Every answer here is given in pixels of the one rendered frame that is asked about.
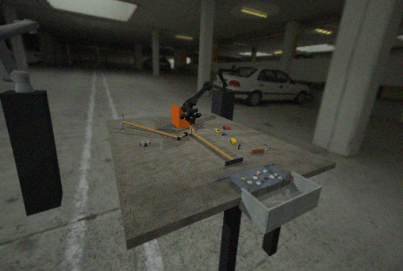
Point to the tan wooden pole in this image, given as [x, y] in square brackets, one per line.
[231, 160]

